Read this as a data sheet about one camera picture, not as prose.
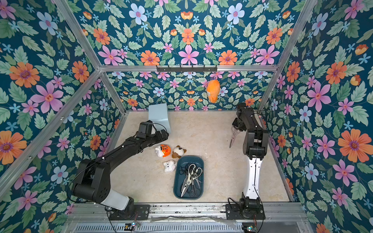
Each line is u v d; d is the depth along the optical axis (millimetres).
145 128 704
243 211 673
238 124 915
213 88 966
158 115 956
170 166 862
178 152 932
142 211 735
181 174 862
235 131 1065
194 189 801
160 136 816
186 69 933
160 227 703
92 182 441
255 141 627
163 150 907
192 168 862
